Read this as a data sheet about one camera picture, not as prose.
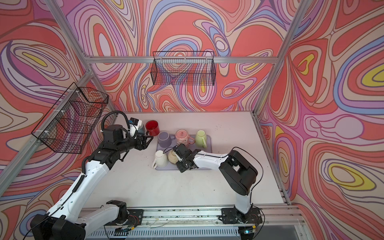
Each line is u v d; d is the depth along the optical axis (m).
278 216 0.75
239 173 0.49
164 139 0.94
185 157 0.71
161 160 0.85
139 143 0.67
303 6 0.69
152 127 1.07
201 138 0.93
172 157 0.86
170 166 0.90
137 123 0.67
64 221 0.38
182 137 0.91
